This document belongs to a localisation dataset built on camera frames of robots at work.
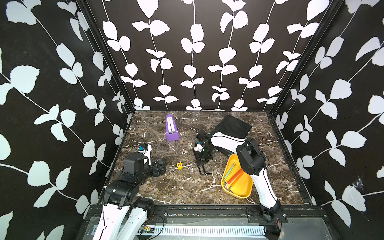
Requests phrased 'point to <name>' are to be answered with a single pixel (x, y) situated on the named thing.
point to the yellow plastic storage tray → (242, 188)
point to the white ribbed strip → (209, 231)
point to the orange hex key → (237, 179)
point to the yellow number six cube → (180, 165)
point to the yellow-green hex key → (230, 172)
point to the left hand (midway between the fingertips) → (161, 159)
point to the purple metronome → (171, 130)
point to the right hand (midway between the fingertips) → (196, 163)
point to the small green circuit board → (148, 230)
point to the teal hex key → (229, 170)
